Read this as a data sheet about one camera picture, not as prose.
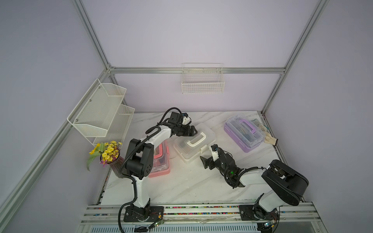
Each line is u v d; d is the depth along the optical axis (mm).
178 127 813
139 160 515
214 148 757
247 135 973
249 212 732
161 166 820
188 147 863
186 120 879
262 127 1047
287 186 454
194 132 868
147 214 651
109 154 694
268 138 1041
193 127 862
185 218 731
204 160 799
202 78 956
